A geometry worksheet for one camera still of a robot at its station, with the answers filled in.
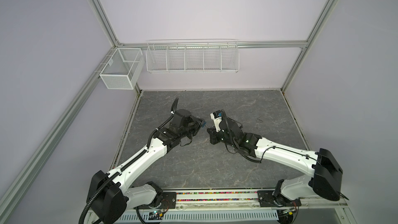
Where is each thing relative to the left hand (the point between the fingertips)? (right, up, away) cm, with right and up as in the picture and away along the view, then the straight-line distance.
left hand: (206, 124), depth 76 cm
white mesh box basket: (-53, +31, +20) cm, 64 cm away
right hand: (+1, -3, +1) cm, 3 cm away
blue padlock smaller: (-1, 0, +1) cm, 1 cm away
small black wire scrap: (+37, -1, +28) cm, 47 cm away
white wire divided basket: (-8, +41, +23) cm, 48 cm away
